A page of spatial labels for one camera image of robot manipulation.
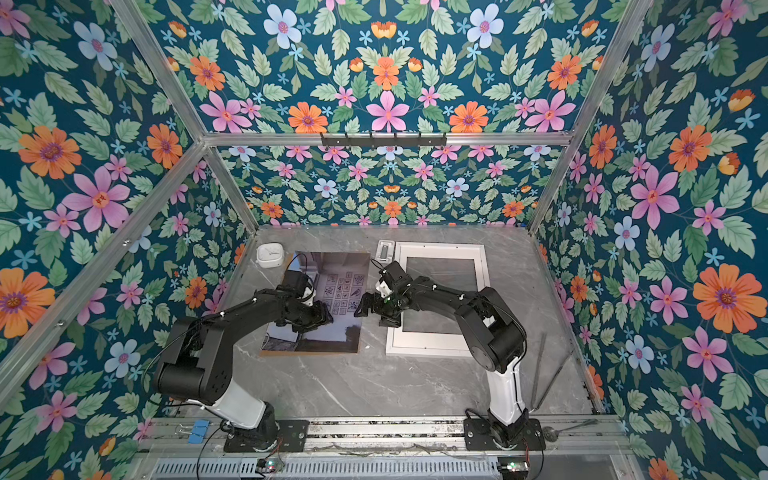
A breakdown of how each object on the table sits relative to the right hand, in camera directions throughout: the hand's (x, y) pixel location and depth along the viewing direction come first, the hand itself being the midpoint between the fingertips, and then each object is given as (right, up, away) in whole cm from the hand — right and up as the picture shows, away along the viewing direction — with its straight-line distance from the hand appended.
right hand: (365, 316), depth 89 cm
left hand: (-11, 0, +2) cm, 11 cm away
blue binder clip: (-40, -27, -14) cm, 50 cm away
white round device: (-37, +18, +19) cm, 46 cm away
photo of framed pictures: (-11, +10, +16) cm, 22 cm away
